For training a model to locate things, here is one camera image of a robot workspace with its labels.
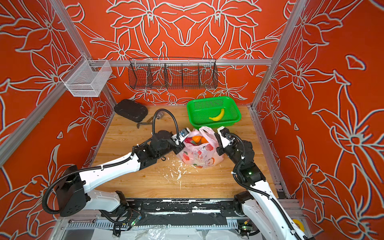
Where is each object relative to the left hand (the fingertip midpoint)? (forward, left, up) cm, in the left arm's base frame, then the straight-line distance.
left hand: (185, 133), depth 75 cm
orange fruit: (+8, -6, -17) cm, 20 cm away
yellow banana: (+30, -22, -20) cm, 42 cm away
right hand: (-1, -15, +3) cm, 15 cm away
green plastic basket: (+37, -8, -20) cm, 43 cm away
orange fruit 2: (+7, -10, -16) cm, 20 cm away
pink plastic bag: (-6, -8, -11) cm, 15 cm away
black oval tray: (+31, +45, -17) cm, 57 cm away
